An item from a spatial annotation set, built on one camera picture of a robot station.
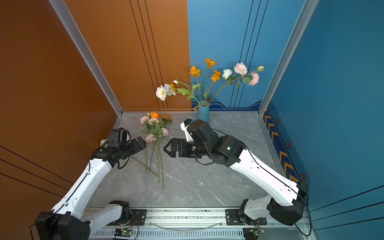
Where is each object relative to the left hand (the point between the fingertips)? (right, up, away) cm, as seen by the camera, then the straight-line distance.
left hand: (139, 144), depth 81 cm
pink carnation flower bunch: (+2, +7, +22) cm, 23 cm away
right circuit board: (+57, -41, -11) cm, 71 cm away
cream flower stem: (-31, -1, +19) cm, 37 cm away
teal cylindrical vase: (+36, +20, +16) cm, 44 cm away
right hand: (+21, 0, -22) cm, 30 cm away
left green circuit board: (-4, -41, -10) cm, 43 cm away
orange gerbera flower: (+7, +16, +30) cm, 35 cm away
